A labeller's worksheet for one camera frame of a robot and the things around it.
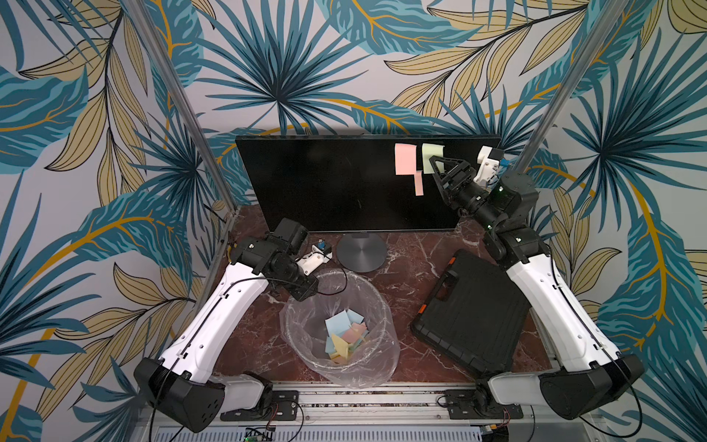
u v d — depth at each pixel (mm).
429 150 639
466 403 733
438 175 573
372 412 733
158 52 736
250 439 709
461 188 564
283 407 730
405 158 637
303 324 680
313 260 644
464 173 548
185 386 363
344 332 763
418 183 703
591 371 385
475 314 837
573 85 813
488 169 576
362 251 1052
